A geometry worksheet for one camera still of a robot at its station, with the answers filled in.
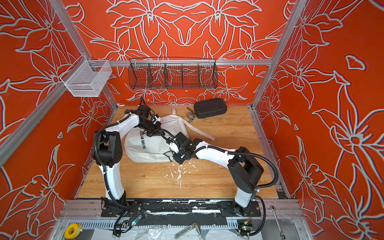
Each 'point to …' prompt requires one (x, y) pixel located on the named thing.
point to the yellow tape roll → (72, 230)
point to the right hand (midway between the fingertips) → (174, 156)
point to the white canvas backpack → (141, 146)
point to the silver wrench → (283, 237)
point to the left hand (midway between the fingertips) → (164, 132)
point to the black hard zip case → (209, 107)
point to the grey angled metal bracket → (194, 225)
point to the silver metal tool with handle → (190, 115)
